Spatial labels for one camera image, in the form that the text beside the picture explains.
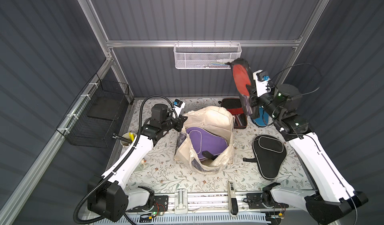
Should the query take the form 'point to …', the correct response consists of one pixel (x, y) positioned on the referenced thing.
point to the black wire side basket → (93, 121)
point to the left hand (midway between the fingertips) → (187, 118)
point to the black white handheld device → (232, 201)
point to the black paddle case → (270, 152)
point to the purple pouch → (204, 140)
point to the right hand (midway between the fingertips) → (254, 83)
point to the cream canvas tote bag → (216, 119)
